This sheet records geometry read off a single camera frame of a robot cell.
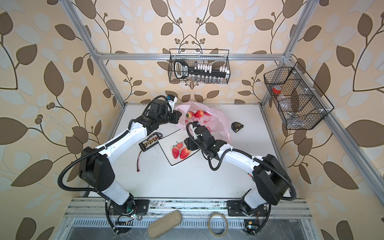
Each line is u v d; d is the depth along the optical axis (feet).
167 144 3.17
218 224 2.32
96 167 1.48
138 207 2.42
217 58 2.99
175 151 2.92
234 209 2.38
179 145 3.07
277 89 2.87
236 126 3.43
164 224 2.21
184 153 2.92
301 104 2.41
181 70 2.77
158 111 2.12
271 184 1.40
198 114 3.65
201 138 2.15
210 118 3.59
